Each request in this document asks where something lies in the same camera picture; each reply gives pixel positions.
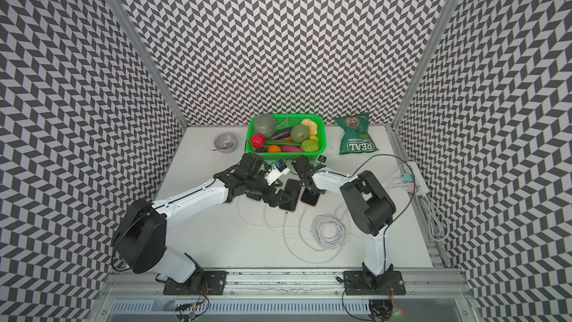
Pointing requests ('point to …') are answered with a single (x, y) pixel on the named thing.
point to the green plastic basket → (316, 121)
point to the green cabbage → (310, 145)
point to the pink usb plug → (410, 187)
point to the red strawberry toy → (258, 140)
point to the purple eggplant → (282, 133)
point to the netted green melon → (264, 124)
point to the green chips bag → (354, 139)
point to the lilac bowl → (226, 142)
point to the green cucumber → (281, 142)
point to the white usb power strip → (421, 186)
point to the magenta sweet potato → (290, 148)
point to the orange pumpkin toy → (274, 148)
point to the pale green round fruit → (300, 133)
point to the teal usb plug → (408, 177)
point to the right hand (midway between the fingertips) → (313, 185)
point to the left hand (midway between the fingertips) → (284, 192)
